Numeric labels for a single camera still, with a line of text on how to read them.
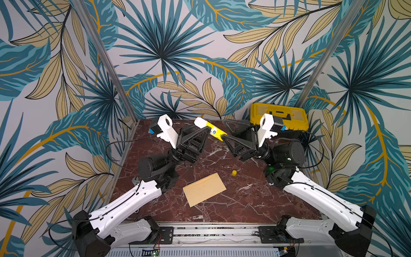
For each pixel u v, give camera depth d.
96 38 0.77
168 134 0.40
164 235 0.74
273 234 0.74
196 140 0.42
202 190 0.88
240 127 0.45
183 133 0.43
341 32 0.75
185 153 0.40
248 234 0.76
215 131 0.40
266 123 0.37
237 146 0.43
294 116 1.00
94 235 0.37
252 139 0.42
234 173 0.92
